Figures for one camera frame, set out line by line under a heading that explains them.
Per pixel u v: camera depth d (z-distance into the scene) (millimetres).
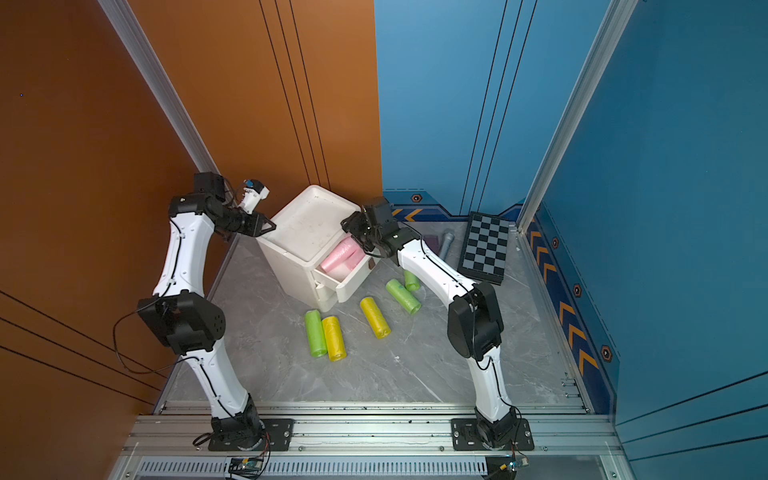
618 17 698
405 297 965
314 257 792
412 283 994
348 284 773
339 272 854
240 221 725
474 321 530
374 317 913
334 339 868
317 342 867
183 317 510
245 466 720
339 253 850
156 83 802
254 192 758
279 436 737
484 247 1089
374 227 672
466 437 725
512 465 696
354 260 847
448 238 1120
